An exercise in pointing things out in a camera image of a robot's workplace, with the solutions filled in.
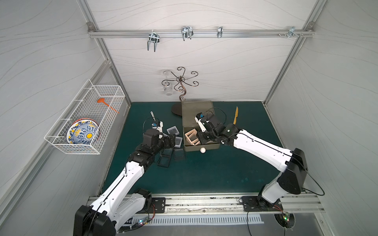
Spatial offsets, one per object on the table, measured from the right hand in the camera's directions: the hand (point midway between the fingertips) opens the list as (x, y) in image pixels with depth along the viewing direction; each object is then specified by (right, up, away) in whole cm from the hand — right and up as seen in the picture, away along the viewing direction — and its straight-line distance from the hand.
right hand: (198, 133), depth 79 cm
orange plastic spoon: (-53, +18, -1) cm, 55 cm away
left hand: (-16, -2, +1) cm, 16 cm away
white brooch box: (-17, -1, +23) cm, 29 cm away
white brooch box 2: (-12, -6, +9) cm, 17 cm away
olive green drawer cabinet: (-5, +13, +11) cm, 17 cm away
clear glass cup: (-20, +28, +22) cm, 41 cm away
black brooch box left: (-21, -17, +12) cm, 29 cm away
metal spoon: (-34, +10, +33) cm, 48 cm away
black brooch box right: (-13, -15, +14) cm, 24 cm away
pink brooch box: (-4, -3, +3) cm, 6 cm away
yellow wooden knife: (+31, +10, +35) cm, 48 cm away
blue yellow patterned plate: (-50, +3, -16) cm, 53 cm away
